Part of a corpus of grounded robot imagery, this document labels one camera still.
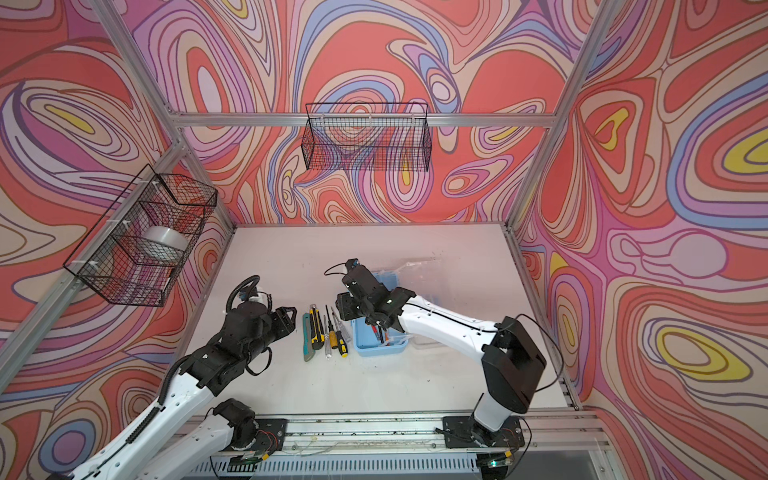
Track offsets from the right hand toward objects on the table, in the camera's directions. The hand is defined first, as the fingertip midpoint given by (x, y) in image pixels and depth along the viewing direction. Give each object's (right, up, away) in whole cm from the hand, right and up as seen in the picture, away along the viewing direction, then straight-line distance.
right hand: (346, 309), depth 81 cm
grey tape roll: (-42, +18, -11) cm, 47 cm away
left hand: (-13, 0, -3) cm, 14 cm away
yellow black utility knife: (-11, -8, +9) cm, 16 cm away
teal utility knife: (-12, -13, +5) cm, 19 cm away
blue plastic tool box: (+4, -11, +7) cm, 14 cm away
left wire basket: (-52, +16, -7) cm, 55 cm away
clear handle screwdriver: (-2, -8, +9) cm, 13 cm away
